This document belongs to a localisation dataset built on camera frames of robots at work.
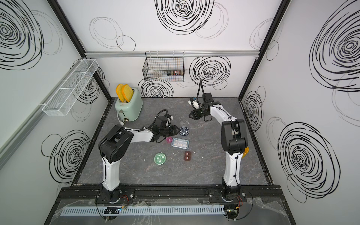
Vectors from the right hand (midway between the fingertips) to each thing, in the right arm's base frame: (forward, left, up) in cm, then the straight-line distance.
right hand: (192, 114), depth 97 cm
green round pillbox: (-28, +20, -9) cm, 36 cm away
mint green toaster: (0, +43, +3) cm, 43 cm away
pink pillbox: (-16, +16, -8) cm, 24 cm away
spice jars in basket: (+17, +15, +23) cm, 32 cm away
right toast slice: (+12, +47, +9) cm, 49 cm away
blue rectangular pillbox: (-18, +8, -8) cm, 22 cm away
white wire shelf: (-12, +69, +25) cm, 75 cm away
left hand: (-9, +9, -7) cm, 15 cm away
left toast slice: (+9, +51, +13) cm, 53 cm away
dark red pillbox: (-27, +3, -8) cm, 28 cm away
